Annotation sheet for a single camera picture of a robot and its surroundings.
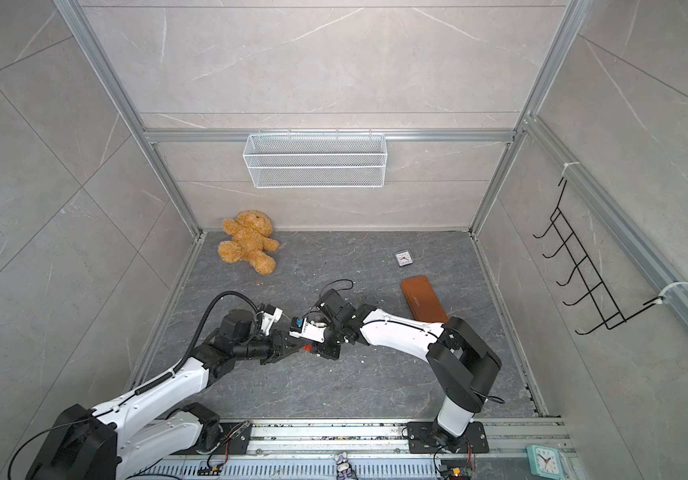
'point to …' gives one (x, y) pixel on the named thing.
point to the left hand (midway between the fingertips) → (306, 342)
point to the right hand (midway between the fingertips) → (318, 344)
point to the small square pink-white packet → (404, 258)
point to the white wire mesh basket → (316, 159)
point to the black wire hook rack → (585, 273)
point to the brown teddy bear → (250, 231)
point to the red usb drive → (307, 347)
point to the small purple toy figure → (344, 469)
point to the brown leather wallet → (422, 299)
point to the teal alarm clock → (546, 462)
